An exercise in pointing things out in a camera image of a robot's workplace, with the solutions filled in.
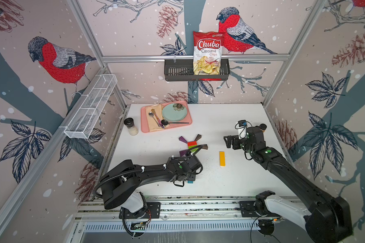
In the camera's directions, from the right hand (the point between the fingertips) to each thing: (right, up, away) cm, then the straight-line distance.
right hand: (231, 135), depth 83 cm
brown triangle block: (-18, -4, +17) cm, 25 cm away
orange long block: (-3, -16, +9) cm, 19 cm away
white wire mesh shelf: (-77, +19, -2) cm, 79 cm away
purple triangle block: (-29, -5, +17) cm, 34 cm away
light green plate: (-35, +14, +32) cm, 49 cm away
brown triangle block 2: (-13, -9, +12) cm, 20 cm away
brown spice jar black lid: (+24, +4, +12) cm, 28 cm away
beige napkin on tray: (-50, +11, +31) cm, 60 cm away
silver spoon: (-53, +12, +31) cm, 62 cm away
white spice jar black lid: (-63, +7, +13) cm, 64 cm away
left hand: (-20, -22, +1) cm, 30 cm away
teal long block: (-23, -26, -2) cm, 35 cm away
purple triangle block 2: (-28, -13, +12) cm, 33 cm away
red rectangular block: (-21, -7, +15) cm, 27 cm away
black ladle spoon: (-41, +6, +26) cm, 49 cm away
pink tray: (-56, +4, +25) cm, 61 cm away
